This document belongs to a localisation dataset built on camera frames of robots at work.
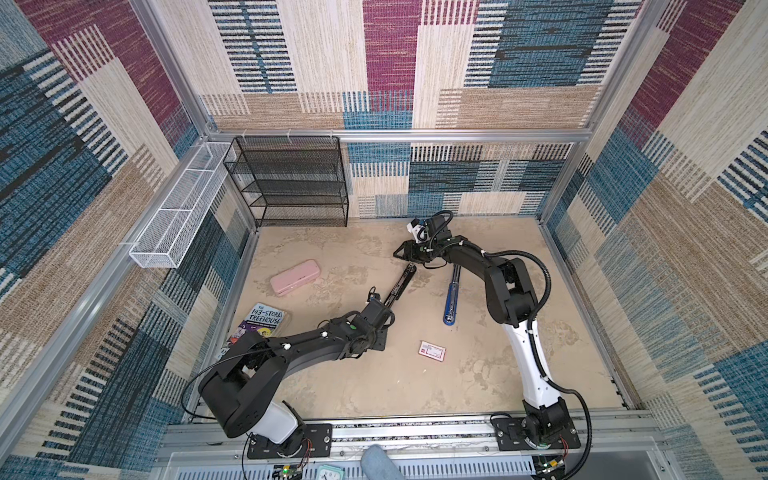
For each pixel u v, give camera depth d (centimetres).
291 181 112
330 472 68
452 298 97
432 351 87
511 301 65
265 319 92
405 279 102
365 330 68
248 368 48
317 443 73
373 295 81
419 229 100
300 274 104
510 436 73
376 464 68
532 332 64
